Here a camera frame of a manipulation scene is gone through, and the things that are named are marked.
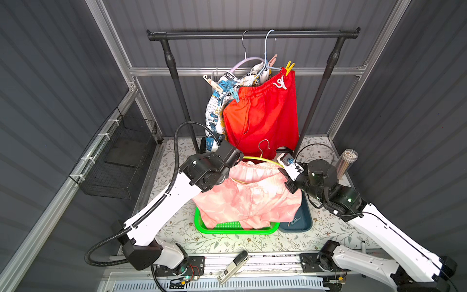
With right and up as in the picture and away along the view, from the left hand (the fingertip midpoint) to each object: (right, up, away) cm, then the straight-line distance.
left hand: (217, 164), depth 68 cm
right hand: (+25, -1, 0) cm, 25 cm away
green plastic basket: (+5, -31, +17) cm, 35 cm away
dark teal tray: (+38, -28, +17) cm, 50 cm away
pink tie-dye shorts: (+14, -12, +3) cm, 19 cm away
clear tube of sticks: (+61, +1, +19) cm, 64 cm away
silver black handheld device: (+7, -39, +3) cm, 40 cm away
